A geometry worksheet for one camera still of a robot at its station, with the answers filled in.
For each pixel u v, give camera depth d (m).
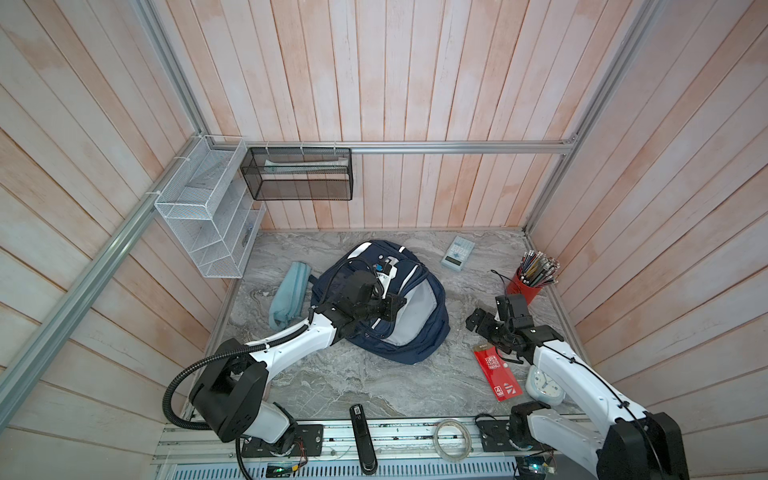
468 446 0.72
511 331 0.64
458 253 1.11
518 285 0.91
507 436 0.73
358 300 0.64
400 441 0.75
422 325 0.88
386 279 0.75
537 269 0.92
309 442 0.73
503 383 0.83
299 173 1.02
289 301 0.95
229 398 0.42
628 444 0.39
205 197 0.77
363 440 0.73
